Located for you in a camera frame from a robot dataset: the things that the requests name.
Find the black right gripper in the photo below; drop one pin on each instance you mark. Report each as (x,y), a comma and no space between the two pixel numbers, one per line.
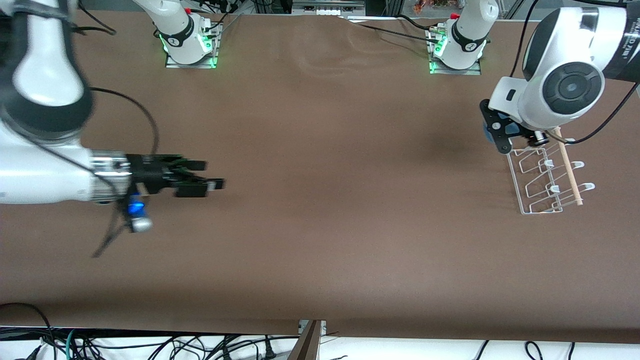
(148,169)

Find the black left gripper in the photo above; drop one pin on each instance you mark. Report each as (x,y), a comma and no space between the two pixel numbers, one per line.
(525,133)

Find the blue plastic cup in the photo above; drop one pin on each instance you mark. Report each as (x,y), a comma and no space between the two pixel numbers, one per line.
(512,131)

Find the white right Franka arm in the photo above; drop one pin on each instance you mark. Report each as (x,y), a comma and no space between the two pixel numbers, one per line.
(40,170)

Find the orange background object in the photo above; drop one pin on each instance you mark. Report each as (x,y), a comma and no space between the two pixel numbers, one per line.
(431,5)

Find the white power strip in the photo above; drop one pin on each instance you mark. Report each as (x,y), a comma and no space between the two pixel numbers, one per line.
(327,9)

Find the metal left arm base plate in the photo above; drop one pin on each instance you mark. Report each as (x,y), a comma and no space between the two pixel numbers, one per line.
(477,70)

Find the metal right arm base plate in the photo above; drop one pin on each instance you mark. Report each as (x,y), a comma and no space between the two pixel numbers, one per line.
(216,50)

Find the metal table bracket post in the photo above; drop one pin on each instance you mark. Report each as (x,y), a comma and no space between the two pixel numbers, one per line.
(307,345)

